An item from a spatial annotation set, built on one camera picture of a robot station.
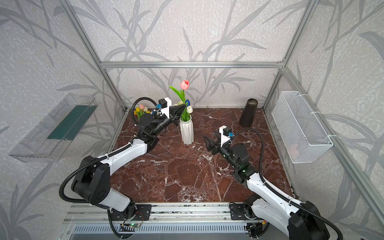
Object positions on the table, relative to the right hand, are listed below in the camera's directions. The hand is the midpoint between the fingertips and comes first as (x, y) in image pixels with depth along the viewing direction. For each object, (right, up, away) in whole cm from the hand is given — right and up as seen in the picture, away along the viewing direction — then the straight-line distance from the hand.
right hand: (210, 129), depth 73 cm
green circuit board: (-37, -46, -3) cm, 58 cm away
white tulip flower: (-10, +10, +3) cm, 15 cm away
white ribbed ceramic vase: (-13, -2, +16) cm, 20 cm away
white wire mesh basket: (+38, -2, -12) cm, 40 cm away
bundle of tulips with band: (-51, +12, +39) cm, 65 cm away
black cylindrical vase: (+28, +10, +29) cm, 42 cm away
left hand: (-11, +13, -2) cm, 18 cm away
